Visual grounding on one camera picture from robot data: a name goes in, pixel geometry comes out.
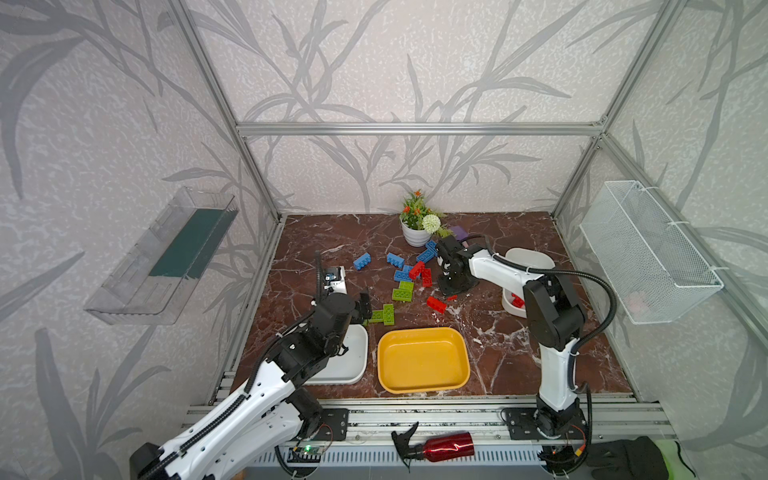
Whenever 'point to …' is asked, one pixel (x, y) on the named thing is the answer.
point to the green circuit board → (305, 454)
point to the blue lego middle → (394, 259)
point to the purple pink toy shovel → (459, 233)
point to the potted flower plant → (419, 222)
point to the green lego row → (385, 316)
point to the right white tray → (530, 257)
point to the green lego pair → (404, 293)
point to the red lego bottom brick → (436, 304)
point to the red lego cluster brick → (452, 298)
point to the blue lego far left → (362, 261)
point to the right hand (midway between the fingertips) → (448, 281)
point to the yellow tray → (424, 359)
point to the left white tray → (349, 367)
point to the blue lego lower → (403, 275)
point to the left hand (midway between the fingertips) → (358, 282)
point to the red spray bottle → (445, 447)
